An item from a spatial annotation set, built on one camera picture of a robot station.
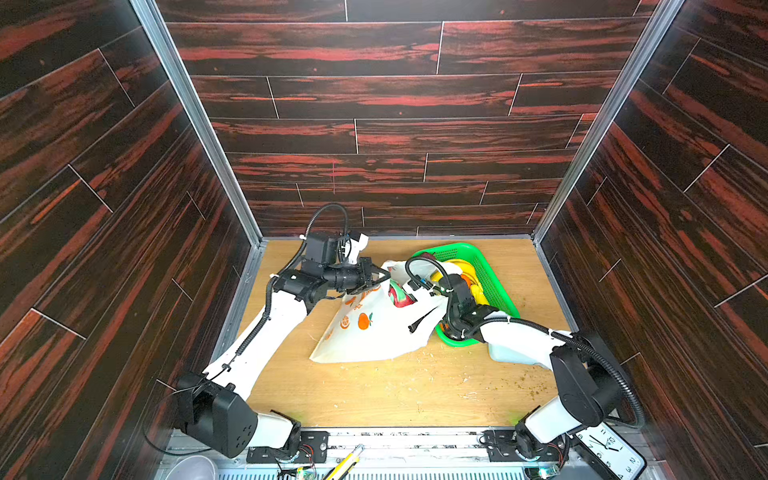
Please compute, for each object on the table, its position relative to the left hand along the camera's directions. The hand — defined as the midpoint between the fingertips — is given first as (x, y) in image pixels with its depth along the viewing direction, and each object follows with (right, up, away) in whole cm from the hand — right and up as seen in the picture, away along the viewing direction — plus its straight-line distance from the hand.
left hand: (392, 276), depth 71 cm
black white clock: (+54, -43, -2) cm, 69 cm away
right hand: (+5, -9, +16) cm, 19 cm away
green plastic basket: (+33, -5, +25) cm, 42 cm away
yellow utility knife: (-11, -45, 0) cm, 47 cm away
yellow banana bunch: (+30, -5, +30) cm, 42 cm away
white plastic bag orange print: (-6, -12, +1) cm, 14 cm away
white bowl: (-46, -44, -3) cm, 64 cm away
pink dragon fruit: (+2, -6, +7) cm, 9 cm away
